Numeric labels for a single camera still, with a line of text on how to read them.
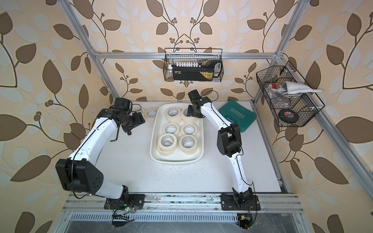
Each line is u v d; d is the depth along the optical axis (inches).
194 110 29.2
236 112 42.4
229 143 23.1
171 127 40.9
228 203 29.0
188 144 37.6
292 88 24.7
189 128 40.2
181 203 29.7
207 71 32.5
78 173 16.3
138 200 29.3
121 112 23.4
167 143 37.8
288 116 28.2
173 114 43.1
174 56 35.9
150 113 44.1
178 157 36.6
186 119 40.4
